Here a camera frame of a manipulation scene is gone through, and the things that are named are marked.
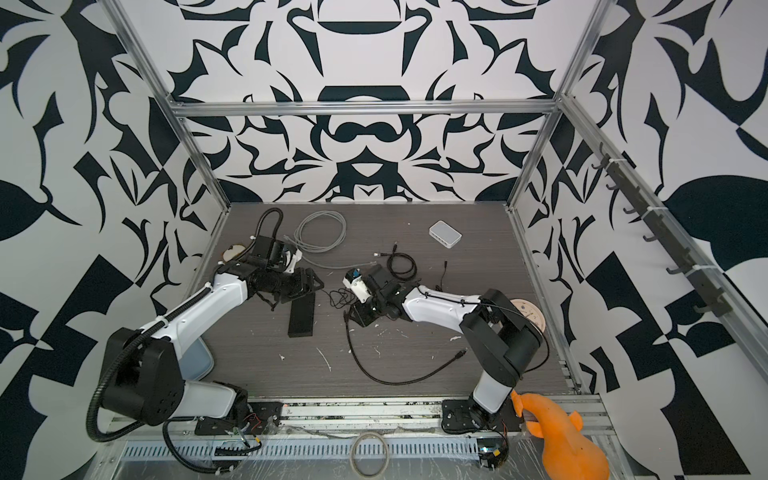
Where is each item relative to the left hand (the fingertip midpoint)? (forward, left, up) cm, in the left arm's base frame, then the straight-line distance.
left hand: (316, 282), depth 85 cm
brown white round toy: (+18, +31, -9) cm, 37 cm away
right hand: (-6, -10, -6) cm, 13 cm away
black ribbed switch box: (-5, +6, -12) cm, 14 cm away
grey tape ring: (-39, -10, -10) cm, 42 cm away
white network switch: (+25, -42, -11) cm, 50 cm away
